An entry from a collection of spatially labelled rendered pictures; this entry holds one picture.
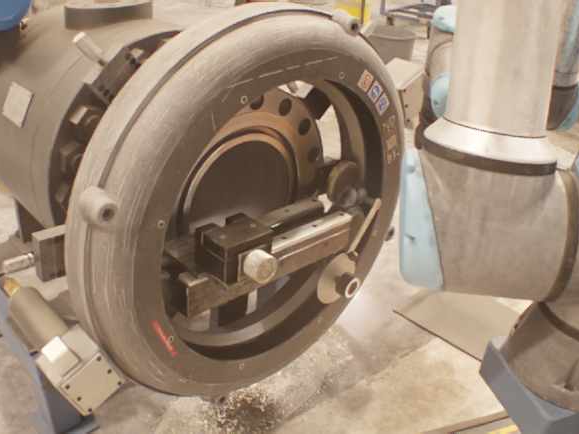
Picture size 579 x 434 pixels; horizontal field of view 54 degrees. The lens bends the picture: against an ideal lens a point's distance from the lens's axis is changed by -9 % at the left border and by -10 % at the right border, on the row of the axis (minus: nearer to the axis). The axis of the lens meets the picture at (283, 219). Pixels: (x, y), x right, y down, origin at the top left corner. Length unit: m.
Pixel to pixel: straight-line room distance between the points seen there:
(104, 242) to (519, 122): 0.56
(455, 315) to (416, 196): 1.36
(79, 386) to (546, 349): 0.69
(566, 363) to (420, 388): 0.98
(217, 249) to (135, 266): 0.12
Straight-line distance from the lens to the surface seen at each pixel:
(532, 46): 0.61
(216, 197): 1.37
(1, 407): 1.65
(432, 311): 1.95
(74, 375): 0.99
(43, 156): 1.21
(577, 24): 0.86
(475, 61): 0.61
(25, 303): 1.16
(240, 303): 1.28
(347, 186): 1.25
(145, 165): 0.84
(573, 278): 0.66
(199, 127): 0.87
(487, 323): 1.95
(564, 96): 0.93
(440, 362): 1.77
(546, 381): 0.75
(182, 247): 1.01
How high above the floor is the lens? 1.14
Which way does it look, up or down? 29 degrees down
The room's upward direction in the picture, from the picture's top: 4 degrees clockwise
